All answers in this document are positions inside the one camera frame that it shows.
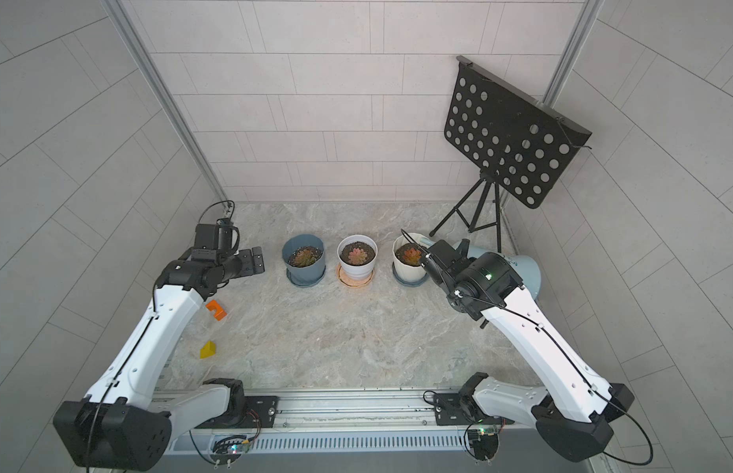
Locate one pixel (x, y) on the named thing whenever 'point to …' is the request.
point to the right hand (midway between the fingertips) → (485, 278)
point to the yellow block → (208, 349)
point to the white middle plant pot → (357, 255)
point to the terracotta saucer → (353, 283)
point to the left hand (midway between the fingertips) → (252, 254)
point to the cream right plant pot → (407, 256)
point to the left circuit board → (228, 449)
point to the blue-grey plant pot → (304, 259)
